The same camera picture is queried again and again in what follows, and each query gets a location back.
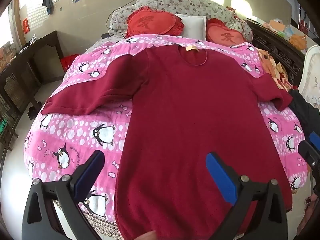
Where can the black charger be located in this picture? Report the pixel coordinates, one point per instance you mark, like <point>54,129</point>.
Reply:
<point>105,35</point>

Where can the orange bag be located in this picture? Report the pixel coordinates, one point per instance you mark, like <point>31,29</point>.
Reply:
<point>298,42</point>

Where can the orange printed cloth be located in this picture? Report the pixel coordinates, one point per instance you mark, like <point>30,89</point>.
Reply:
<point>277,72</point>

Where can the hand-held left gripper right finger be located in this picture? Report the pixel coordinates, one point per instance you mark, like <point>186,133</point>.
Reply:
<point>220,175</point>

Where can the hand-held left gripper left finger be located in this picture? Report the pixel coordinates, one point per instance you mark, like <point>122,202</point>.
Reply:
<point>88,172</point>

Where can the red wall sticker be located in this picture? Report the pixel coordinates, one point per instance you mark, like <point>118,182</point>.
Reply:
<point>25,25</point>

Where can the small red heart cushion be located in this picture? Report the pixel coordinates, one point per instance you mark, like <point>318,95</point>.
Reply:
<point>225,36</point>

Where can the dark hanging cloth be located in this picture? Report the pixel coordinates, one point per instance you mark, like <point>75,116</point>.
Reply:
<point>47,1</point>

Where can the maroon knit sweater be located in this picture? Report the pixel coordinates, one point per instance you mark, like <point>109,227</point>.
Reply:
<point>187,117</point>

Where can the black cloth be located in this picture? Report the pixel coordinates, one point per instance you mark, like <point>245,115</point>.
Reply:
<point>307,112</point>

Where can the pink penguin print blanket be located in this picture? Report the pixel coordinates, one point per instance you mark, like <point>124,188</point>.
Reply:
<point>75,130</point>

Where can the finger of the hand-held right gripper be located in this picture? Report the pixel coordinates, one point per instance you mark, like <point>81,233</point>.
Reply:
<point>307,151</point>

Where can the white pillow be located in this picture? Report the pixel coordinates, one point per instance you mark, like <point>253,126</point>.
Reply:
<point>193,26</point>

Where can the red plastic bag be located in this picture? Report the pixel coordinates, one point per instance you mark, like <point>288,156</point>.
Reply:
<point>68,62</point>

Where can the large red heart cushion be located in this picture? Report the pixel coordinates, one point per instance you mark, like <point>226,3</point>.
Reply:
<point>150,22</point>

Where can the dark carved wooden headboard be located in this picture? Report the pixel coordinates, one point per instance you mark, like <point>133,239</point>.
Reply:
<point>275,47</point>

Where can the woven bed mat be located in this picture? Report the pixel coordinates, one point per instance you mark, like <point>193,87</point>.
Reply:
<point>100,221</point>

